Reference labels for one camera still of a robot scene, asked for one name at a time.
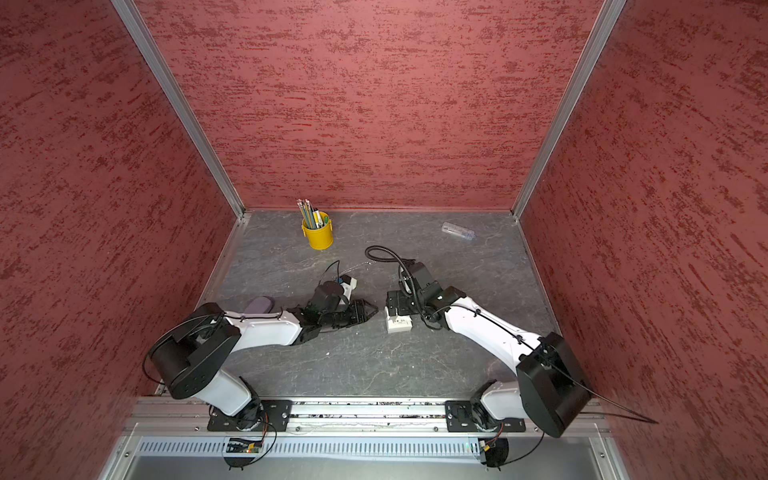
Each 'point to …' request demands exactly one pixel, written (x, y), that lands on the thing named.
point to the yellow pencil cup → (320, 238)
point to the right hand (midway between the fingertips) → (401, 305)
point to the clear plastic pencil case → (458, 230)
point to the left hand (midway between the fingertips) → (373, 317)
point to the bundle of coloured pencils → (312, 217)
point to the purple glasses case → (258, 305)
